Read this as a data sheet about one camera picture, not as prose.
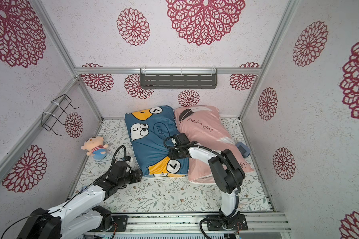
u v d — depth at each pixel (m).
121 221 0.75
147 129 1.03
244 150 0.97
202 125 0.97
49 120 0.73
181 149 0.73
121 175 0.68
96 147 0.95
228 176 0.49
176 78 0.94
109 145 1.03
